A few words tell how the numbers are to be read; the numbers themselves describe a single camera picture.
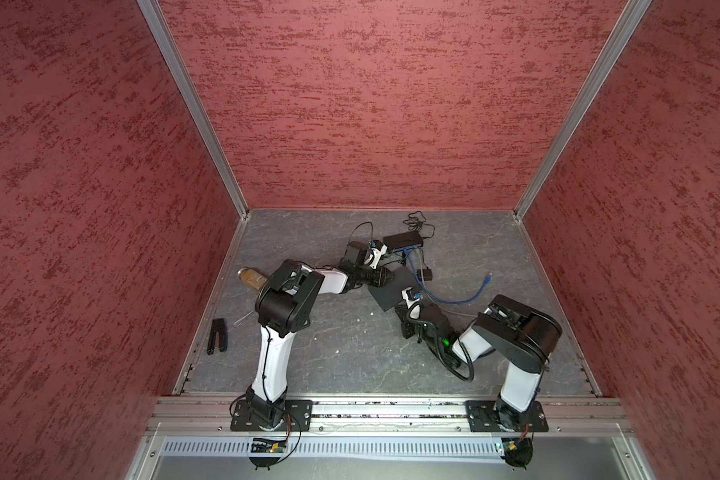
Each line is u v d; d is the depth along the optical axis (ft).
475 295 3.20
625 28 2.41
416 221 3.86
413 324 2.70
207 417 2.49
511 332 1.66
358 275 2.84
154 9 2.30
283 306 1.81
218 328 2.90
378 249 3.02
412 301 2.64
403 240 3.60
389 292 3.18
